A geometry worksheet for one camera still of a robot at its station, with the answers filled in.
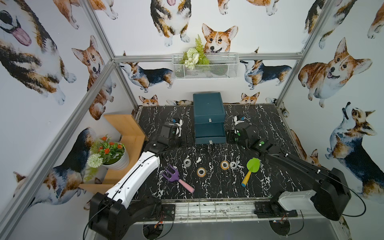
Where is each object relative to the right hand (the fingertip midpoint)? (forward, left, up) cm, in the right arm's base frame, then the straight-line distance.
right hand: (231, 127), depth 82 cm
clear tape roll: (-11, +26, -20) cm, 34 cm away
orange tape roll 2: (-13, +3, -21) cm, 25 cm away
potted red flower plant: (-16, +63, +3) cm, 65 cm away
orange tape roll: (-17, +17, -21) cm, 32 cm away
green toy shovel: (-13, -14, -21) cm, 28 cm away
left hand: (-3, +24, 0) cm, 25 cm away
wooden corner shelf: (+2, +60, -13) cm, 61 cm away
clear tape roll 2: (-12, -2, -21) cm, 25 cm away
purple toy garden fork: (-20, +32, -21) cm, 43 cm away
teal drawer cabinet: (+9, +12, 0) cm, 15 cm away
